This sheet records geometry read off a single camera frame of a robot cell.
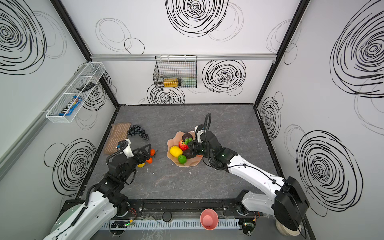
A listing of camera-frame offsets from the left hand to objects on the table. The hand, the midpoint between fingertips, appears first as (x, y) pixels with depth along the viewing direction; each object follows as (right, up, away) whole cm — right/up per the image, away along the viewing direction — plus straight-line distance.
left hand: (146, 146), depth 79 cm
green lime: (+19, -8, +4) cm, 21 cm away
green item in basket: (+23, +37, +8) cm, 44 cm away
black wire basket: (+13, +46, +20) cm, 52 cm away
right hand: (+21, +2, -2) cm, 22 cm away
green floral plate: (-36, -30, -8) cm, 48 cm away
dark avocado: (+22, -6, +8) cm, 24 cm away
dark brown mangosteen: (+21, +6, 0) cm, 22 cm away
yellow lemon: (+14, -4, +8) cm, 17 cm away
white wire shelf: (-38, +44, +13) cm, 60 cm away
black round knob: (+14, -27, -15) cm, 34 cm away
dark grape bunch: (-13, +8, +20) cm, 26 cm away
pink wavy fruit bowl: (+13, 0, +15) cm, 20 cm away
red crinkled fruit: (+18, -2, +12) cm, 22 cm away
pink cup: (+32, -33, -8) cm, 47 cm away
